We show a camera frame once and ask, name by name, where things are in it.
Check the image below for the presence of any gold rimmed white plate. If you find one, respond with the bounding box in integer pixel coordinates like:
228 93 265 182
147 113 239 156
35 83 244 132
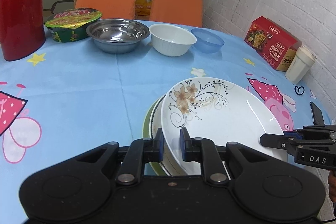
142 95 187 176

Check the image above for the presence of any floral white plate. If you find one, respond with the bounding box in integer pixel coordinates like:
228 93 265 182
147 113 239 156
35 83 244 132
161 77 288 175

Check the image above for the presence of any white ribbed bowl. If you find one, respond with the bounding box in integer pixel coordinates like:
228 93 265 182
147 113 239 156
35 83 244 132
149 23 197 57

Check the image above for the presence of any stainless steel bowl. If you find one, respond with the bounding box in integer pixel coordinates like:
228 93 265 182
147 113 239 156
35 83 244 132
86 19 150 54

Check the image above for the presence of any person's right hand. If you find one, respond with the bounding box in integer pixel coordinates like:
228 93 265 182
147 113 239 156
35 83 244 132
327 170 336 203

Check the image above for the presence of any white plastic cup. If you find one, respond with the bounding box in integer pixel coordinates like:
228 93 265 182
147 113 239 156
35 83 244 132
285 46 315 85

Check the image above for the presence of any red cracker box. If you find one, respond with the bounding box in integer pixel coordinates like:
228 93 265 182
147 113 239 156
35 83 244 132
244 16 302 72

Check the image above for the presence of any blue plastic bowl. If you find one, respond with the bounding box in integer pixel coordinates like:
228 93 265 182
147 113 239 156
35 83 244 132
191 28 225 53

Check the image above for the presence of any green instant noodle bowl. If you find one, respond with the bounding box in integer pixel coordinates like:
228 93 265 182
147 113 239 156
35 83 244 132
45 8 102 43

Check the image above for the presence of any right orange chair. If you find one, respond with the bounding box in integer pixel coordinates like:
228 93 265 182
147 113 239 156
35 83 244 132
149 0 203 27

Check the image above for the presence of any red thermos jug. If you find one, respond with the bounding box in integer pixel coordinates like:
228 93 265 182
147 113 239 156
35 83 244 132
1 0 46 61

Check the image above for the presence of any black cable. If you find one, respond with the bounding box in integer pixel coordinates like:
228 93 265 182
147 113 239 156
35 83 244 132
318 199 336 224

